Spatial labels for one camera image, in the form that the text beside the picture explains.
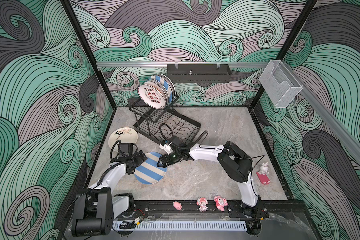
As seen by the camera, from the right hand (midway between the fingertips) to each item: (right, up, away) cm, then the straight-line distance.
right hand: (161, 163), depth 87 cm
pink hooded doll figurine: (+22, -15, -14) cm, 30 cm away
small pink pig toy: (+9, -17, -13) cm, 23 cm away
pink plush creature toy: (+31, -15, -15) cm, 37 cm away
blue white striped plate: (-7, -5, -1) cm, 8 cm away
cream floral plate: (-26, +15, +16) cm, 34 cm away
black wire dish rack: (+2, +24, -3) cm, 24 cm away
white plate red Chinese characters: (-6, +40, 0) cm, 41 cm away
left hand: (-13, +2, +2) cm, 13 cm away
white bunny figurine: (+57, 0, -8) cm, 57 cm away
